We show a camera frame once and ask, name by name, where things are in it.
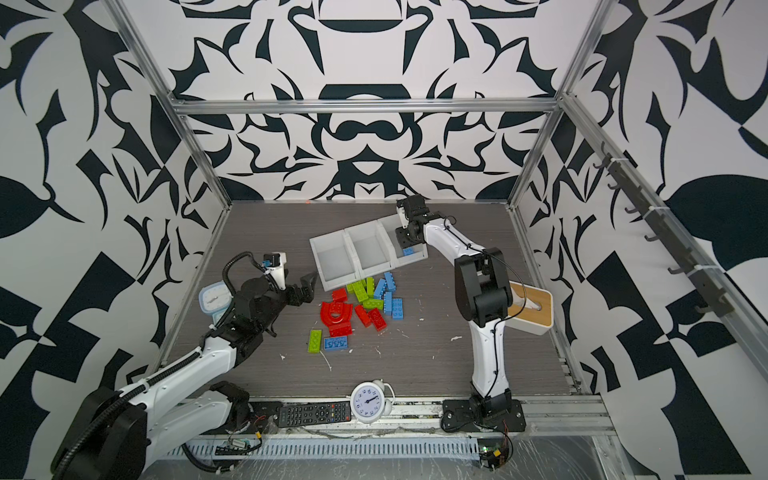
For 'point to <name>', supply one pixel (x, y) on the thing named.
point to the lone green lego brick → (315, 340)
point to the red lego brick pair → (372, 317)
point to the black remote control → (300, 414)
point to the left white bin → (335, 259)
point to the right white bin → (389, 224)
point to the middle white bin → (369, 249)
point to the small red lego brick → (339, 295)
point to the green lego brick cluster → (364, 291)
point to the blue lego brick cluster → (384, 290)
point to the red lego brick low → (340, 330)
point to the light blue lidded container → (214, 299)
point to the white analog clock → (371, 400)
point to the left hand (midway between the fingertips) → (300, 267)
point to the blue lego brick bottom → (336, 343)
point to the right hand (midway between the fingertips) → (408, 232)
